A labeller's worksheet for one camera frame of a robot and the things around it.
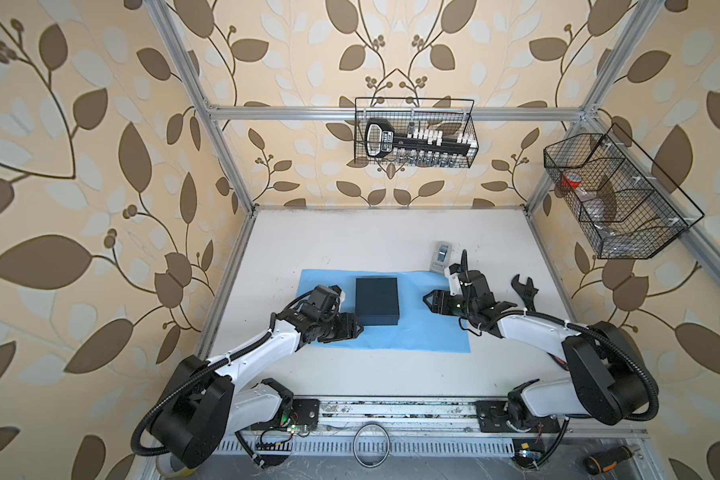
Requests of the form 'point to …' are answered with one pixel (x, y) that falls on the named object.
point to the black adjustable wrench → (527, 291)
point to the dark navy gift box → (377, 301)
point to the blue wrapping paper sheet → (421, 329)
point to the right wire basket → (623, 203)
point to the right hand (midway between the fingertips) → (433, 301)
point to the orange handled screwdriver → (604, 461)
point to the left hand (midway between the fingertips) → (358, 327)
